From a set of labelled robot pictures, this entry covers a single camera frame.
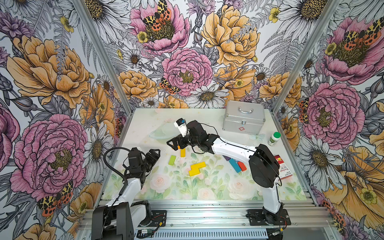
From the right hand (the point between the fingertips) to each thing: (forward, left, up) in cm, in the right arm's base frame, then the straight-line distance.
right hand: (173, 143), depth 84 cm
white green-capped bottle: (+7, -62, -10) cm, 63 cm away
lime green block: (-2, +3, -15) cm, 16 cm away
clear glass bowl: (+20, +10, -15) cm, 27 cm away
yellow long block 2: (-9, -11, -18) cm, 23 cm away
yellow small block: (+4, -4, -17) cm, 18 cm away
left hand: (-3, +10, -9) cm, 14 cm away
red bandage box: (-13, -62, -13) cm, 64 cm away
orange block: (-6, -4, +5) cm, 9 cm away
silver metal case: (+21, -46, -4) cm, 51 cm away
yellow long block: (-6, -13, -16) cm, 22 cm away
